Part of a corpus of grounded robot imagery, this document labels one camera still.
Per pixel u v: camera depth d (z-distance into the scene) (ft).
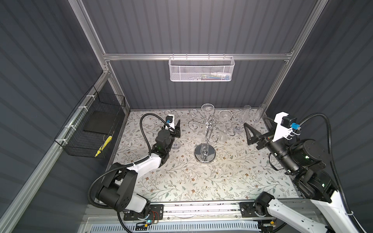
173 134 2.38
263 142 1.48
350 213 1.23
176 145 3.08
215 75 2.99
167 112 4.05
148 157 1.90
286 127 1.35
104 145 2.26
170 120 2.28
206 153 3.05
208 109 2.57
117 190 1.42
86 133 2.35
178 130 2.44
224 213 2.42
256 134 1.50
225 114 2.48
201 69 4.04
